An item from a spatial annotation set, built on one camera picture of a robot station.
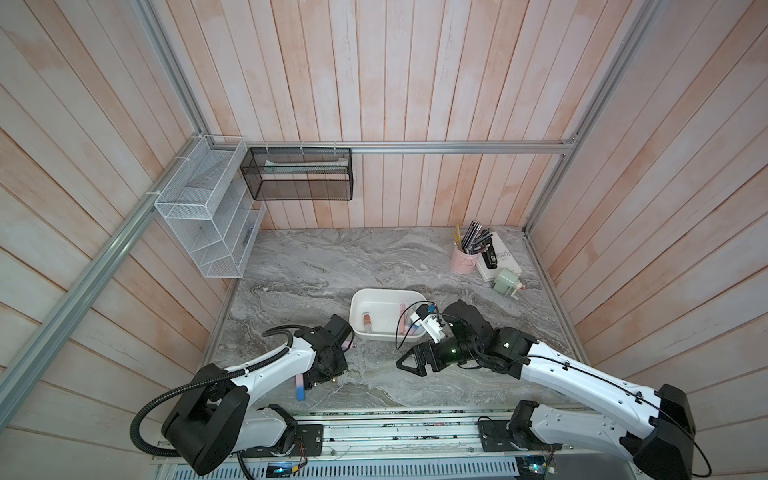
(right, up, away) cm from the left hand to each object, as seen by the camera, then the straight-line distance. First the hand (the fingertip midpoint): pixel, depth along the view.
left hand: (336, 375), depth 84 cm
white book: (+60, +33, +25) cm, 73 cm away
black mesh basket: (-17, +66, +25) cm, 72 cm away
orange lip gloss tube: (+9, +13, +9) cm, 18 cm away
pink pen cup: (+42, +32, +17) cm, 55 cm away
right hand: (+19, +9, -13) cm, 25 cm away
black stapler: (+53, +35, +23) cm, 68 cm away
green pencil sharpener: (+55, +26, +13) cm, 62 cm away
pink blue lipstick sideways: (+4, +12, -11) cm, 17 cm away
